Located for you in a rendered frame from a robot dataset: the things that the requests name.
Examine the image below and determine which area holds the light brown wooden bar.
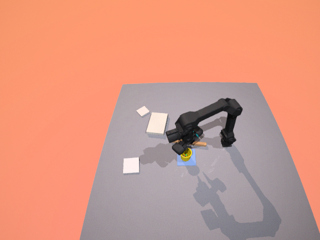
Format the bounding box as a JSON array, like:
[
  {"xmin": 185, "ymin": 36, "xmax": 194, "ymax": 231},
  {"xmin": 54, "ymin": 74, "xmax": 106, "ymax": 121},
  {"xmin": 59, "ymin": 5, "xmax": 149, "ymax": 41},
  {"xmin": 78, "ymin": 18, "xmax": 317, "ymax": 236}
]
[{"xmin": 172, "ymin": 139, "xmax": 207, "ymax": 147}]

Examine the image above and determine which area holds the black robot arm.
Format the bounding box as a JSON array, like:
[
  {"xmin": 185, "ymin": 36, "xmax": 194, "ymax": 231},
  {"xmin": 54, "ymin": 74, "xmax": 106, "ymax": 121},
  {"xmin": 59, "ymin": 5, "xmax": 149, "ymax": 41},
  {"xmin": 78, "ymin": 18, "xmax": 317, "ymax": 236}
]
[{"xmin": 166, "ymin": 97, "xmax": 243, "ymax": 147}]

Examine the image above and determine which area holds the yellow cup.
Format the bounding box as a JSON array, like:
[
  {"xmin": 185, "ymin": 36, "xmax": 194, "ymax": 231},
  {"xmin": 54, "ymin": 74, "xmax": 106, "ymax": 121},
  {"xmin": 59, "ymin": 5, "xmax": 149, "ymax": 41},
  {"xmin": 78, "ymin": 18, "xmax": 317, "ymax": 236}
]
[{"xmin": 180, "ymin": 148, "xmax": 192, "ymax": 162}]

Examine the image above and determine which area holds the white flat rectangular block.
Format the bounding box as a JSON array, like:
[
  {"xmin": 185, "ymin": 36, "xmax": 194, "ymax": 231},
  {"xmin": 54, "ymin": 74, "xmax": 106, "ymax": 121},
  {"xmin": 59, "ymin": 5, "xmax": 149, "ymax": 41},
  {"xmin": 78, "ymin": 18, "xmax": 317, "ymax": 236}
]
[{"xmin": 146, "ymin": 112, "xmax": 168, "ymax": 136}]

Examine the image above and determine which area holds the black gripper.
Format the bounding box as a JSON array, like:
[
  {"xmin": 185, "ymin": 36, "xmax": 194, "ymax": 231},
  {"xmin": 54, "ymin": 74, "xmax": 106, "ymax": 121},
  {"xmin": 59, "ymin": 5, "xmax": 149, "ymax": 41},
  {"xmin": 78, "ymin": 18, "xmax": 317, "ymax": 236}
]
[{"xmin": 172, "ymin": 126, "xmax": 203, "ymax": 156}]

